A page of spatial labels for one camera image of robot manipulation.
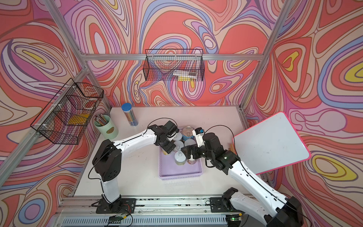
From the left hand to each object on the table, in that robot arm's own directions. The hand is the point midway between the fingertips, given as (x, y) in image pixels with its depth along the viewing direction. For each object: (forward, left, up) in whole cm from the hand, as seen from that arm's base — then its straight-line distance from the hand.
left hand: (168, 145), depth 89 cm
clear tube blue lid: (+20, +28, +13) cm, 37 cm away
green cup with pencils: (+9, +41, +7) cm, 42 cm away
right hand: (-10, -13, +10) cm, 19 cm away
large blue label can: (+6, -12, +4) cm, 14 cm away
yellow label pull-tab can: (-3, +3, -5) cm, 6 cm away
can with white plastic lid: (-10, -14, -2) cm, 18 cm away
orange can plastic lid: (+2, -13, +1) cm, 14 cm away
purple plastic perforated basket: (-13, -1, -8) cm, 15 cm away
